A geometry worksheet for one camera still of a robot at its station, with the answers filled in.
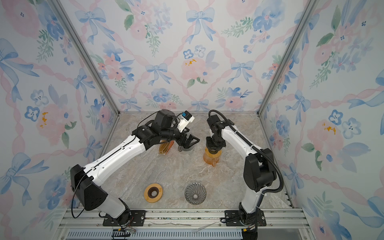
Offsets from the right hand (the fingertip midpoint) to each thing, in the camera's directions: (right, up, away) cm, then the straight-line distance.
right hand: (212, 146), depth 89 cm
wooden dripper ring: (-33, -24, -7) cm, 42 cm away
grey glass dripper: (-10, -24, -9) cm, 28 cm away
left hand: (-11, +8, -17) cm, 22 cm away
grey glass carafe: (-19, -2, +9) cm, 21 cm away
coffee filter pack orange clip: (-29, -1, +6) cm, 30 cm away
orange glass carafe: (-1, -7, -2) cm, 7 cm away
